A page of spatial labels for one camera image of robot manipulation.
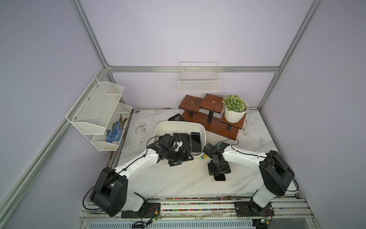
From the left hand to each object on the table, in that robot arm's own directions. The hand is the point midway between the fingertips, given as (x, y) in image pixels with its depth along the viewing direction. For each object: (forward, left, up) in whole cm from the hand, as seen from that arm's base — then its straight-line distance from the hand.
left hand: (186, 162), depth 81 cm
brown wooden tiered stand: (+36, -17, +5) cm, 41 cm away
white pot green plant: (+25, -29, +19) cm, 42 cm away
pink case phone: (-7, -19, -5) cm, 21 cm away
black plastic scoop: (+43, +8, -8) cm, 44 cm away
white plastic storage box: (+31, +13, -7) cm, 34 cm away
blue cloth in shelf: (+16, +45, +4) cm, 48 cm away
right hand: (-4, -20, -9) cm, 22 cm away
